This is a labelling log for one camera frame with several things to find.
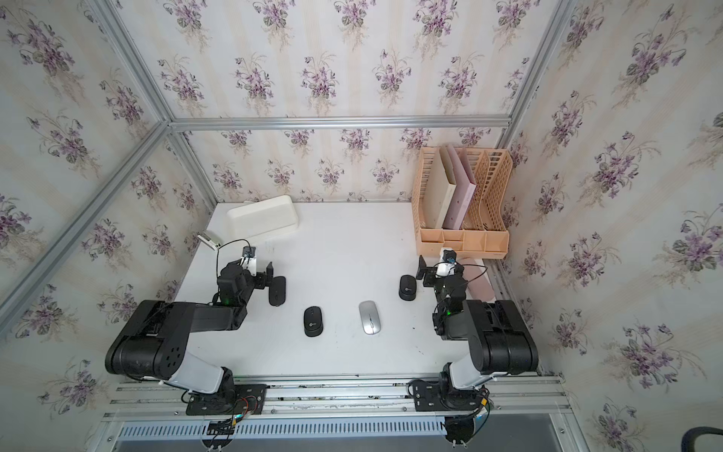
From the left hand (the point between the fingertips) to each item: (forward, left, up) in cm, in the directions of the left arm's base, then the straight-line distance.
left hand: (258, 262), depth 93 cm
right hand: (-1, -60, +4) cm, 60 cm away
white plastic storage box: (+27, +5, -7) cm, 28 cm away
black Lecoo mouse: (-18, -20, -5) cm, 27 cm away
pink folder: (+13, -67, +21) cm, 72 cm away
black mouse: (-7, -50, -5) cm, 51 cm away
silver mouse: (-18, -38, -5) cm, 42 cm away
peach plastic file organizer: (+10, -79, +3) cm, 79 cm away
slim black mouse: (-9, -7, -5) cm, 12 cm away
